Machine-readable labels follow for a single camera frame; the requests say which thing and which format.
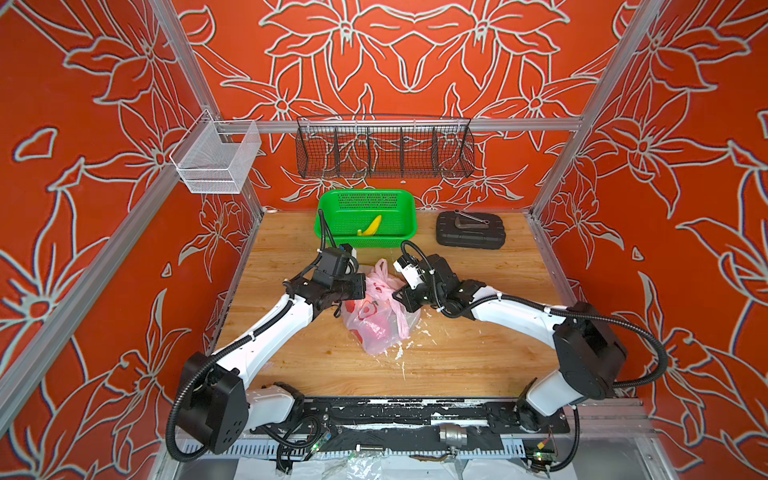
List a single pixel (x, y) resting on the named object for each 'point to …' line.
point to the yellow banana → (372, 228)
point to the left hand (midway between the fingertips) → (365, 280)
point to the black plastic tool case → (470, 230)
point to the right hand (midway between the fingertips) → (390, 293)
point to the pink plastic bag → (375, 317)
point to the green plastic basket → (368, 218)
